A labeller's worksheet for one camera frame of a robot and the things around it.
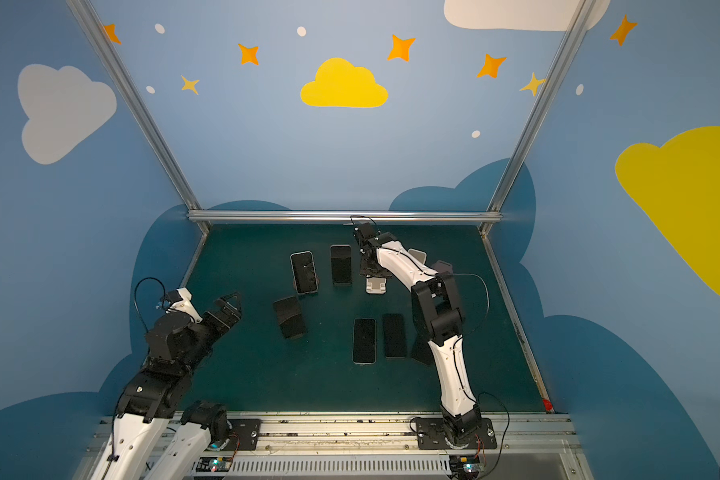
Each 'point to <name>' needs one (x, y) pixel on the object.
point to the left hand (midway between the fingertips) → (238, 300)
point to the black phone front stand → (421, 350)
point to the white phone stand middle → (376, 285)
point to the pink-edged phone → (341, 261)
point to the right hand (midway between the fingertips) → (379, 268)
